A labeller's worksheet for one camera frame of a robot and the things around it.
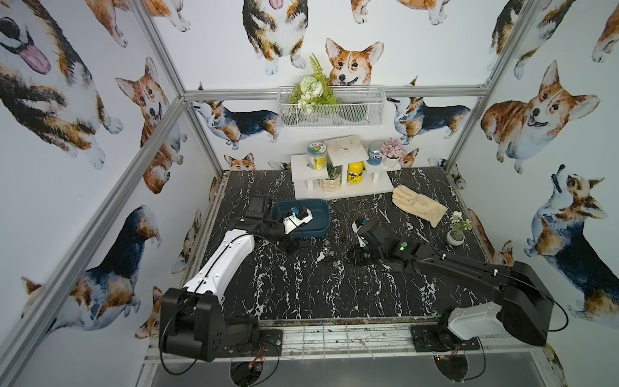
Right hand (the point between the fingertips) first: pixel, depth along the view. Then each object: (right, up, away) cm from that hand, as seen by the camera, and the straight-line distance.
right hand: (351, 246), depth 81 cm
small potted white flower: (+41, +2, +11) cm, 43 cm away
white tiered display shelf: (+1, +27, +28) cm, 39 cm away
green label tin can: (-12, +33, +15) cm, 38 cm away
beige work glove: (+32, +13, +26) cm, 43 cm away
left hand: (-15, +7, -1) cm, 17 cm away
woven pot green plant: (-5, +23, +26) cm, 35 cm away
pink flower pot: (+17, +34, +12) cm, 40 cm away
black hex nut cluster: (-8, -4, +12) cm, 15 cm away
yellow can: (+5, +27, +28) cm, 39 cm away
